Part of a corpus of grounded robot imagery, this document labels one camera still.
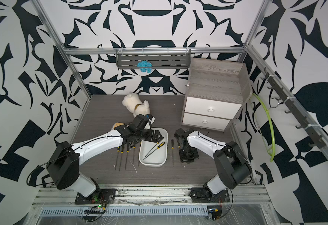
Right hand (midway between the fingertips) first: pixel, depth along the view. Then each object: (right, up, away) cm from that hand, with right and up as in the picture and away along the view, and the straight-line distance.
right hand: (187, 160), depth 85 cm
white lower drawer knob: (+13, +22, +9) cm, 27 cm away
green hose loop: (+36, +22, -19) cm, 46 cm away
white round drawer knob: (+13, +30, -3) cm, 33 cm away
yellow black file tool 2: (-33, +6, +5) cm, 34 cm away
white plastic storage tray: (-20, +2, +4) cm, 20 cm away
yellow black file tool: (-29, +6, 0) cm, 29 cm away
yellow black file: (-18, +5, +7) cm, 20 cm away
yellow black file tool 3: (-37, +4, +5) cm, 37 cm away
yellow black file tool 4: (-40, +3, +5) cm, 41 cm away
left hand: (-18, +16, 0) cm, 25 cm away
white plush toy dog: (-36, +34, +18) cm, 53 cm away
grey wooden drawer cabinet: (+15, +40, -5) cm, 43 cm away
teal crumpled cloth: (-26, +60, +6) cm, 65 cm away
